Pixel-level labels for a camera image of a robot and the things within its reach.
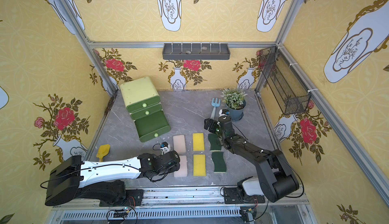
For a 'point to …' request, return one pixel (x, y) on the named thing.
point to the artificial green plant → (235, 98)
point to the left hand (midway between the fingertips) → (180, 166)
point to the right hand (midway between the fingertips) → (209, 122)
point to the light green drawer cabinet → (143, 101)
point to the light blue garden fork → (215, 104)
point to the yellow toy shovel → (103, 150)
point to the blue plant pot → (236, 114)
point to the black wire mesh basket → (288, 89)
